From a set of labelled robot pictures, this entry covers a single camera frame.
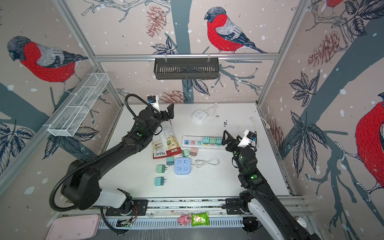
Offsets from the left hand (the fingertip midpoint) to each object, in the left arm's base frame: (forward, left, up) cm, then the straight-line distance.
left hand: (165, 102), depth 77 cm
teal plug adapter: (-9, -30, -25) cm, 40 cm away
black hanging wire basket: (+40, -10, -5) cm, 41 cm away
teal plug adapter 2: (-8, -23, -26) cm, 36 cm away
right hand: (-14, -33, -10) cm, 37 cm away
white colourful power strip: (-7, -17, -29) cm, 34 cm away
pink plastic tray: (-50, +36, -31) cm, 69 cm away
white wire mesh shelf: (-11, +47, -2) cm, 48 cm away
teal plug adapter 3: (-30, +4, -31) cm, 44 cm away
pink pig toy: (-48, -10, -30) cm, 58 cm away
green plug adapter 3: (-24, +4, -31) cm, 39 cm away
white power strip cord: (+10, -71, -35) cm, 80 cm away
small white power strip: (+16, -19, -30) cm, 39 cm away
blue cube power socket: (-23, -8, -30) cm, 38 cm away
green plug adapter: (-8, -27, -26) cm, 38 cm away
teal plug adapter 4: (-19, 0, -31) cm, 36 cm away
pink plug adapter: (-13, -15, -31) cm, 37 cm away
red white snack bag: (-8, +3, -29) cm, 30 cm away
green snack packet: (-48, -18, -30) cm, 60 cm away
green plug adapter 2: (-14, -10, -31) cm, 35 cm away
